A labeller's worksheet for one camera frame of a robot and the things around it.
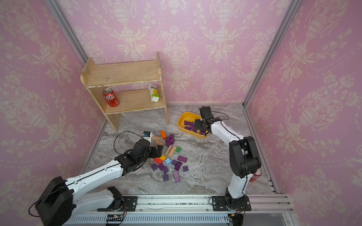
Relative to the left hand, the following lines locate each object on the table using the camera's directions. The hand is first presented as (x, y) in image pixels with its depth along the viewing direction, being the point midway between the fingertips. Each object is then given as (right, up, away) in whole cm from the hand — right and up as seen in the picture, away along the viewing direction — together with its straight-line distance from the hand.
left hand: (157, 147), depth 85 cm
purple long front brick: (+12, -17, -2) cm, 21 cm away
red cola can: (-28, +30, -1) cm, 41 cm away
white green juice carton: (-4, +33, +7) cm, 34 cm away
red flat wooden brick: (0, -10, +5) cm, 11 cm away
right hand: (+27, +14, +11) cm, 32 cm away
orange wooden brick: (+1, +5, +15) cm, 16 cm away
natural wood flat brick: (-1, +1, +9) cm, 9 cm away
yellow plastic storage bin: (+19, +19, +25) cm, 37 cm away
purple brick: (+18, +14, +22) cm, 31 cm away
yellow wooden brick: (+3, -8, +4) cm, 9 cm away
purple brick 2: (+15, -9, +5) cm, 18 cm away
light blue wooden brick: (+6, -9, +3) cm, 12 cm away
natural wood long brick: (+5, -4, +7) cm, 10 cm away
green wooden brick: (+12, -4, +10) cm, 16 cm away
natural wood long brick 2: (+8, -4, +8) cm, 12 cm away
